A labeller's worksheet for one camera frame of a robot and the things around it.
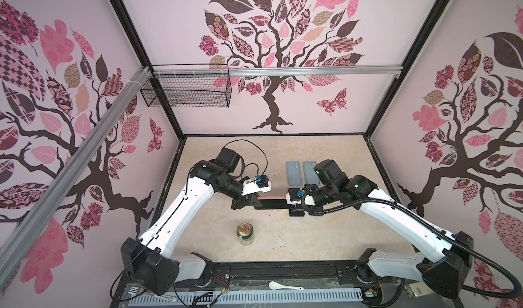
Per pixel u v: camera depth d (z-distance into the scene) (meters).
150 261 0.37
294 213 0.88
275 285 0.71
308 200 0.62
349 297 0.70
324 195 0.60
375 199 0.48
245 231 0.74
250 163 0.60
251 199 0.61
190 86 0.95
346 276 0.73
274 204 0.67
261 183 0.58
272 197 0.65
